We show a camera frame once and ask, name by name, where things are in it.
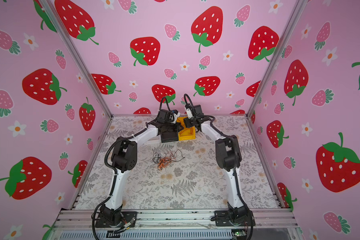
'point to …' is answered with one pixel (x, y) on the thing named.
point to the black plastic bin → (171, 136)
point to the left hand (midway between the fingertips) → (184, 127)
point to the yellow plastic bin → (186, 133)
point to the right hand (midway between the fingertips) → (188, 118)
